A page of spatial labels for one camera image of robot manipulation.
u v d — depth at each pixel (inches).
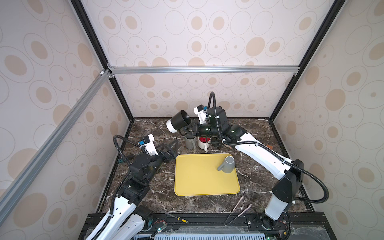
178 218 29.3
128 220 23.4
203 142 40.0
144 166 19.4
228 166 34.2
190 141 37.4
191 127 26.5
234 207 30.6
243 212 29.9
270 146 41.4
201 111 25.9
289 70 35.5
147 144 23.2
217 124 21.5
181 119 26.6
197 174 36.3
